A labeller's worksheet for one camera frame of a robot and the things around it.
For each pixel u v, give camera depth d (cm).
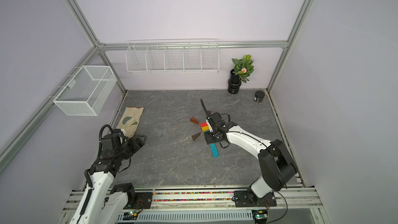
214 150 89
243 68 97
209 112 105
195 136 95
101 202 48
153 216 71
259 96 112
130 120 102
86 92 83
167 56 98
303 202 74
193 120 102
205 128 99
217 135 63
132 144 71
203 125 102
